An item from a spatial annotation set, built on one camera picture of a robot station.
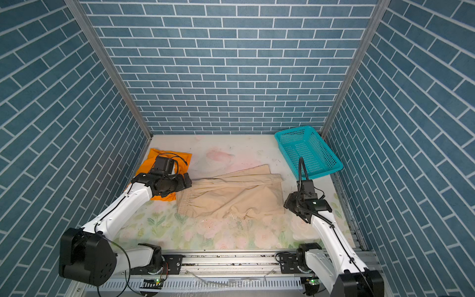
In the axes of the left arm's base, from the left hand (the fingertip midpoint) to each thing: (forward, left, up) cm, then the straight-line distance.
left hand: (184, 184), depth 85 cm
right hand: (-8, -48, -3) cm, 48 cm away
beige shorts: (-1, -32, -8) cm, 33 cm away
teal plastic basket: (+35, -69, -10) cm, 78 cm away
